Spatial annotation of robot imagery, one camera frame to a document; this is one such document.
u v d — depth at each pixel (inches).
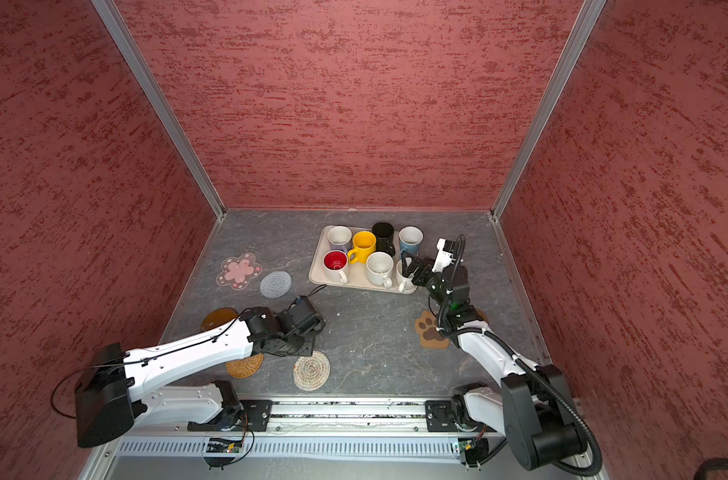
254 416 29.1
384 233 40.8
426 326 35.3
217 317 36.8
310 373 31.9
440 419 28.9
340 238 43.0
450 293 24.4
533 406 16.2
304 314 24.2
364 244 39.8
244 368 32.0
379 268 39.4
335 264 39.9
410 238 40.9
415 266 29.2
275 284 38.8
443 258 29.0
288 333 23.1
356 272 39.8
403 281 35.3
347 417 29.8
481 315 25.1
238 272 40.7
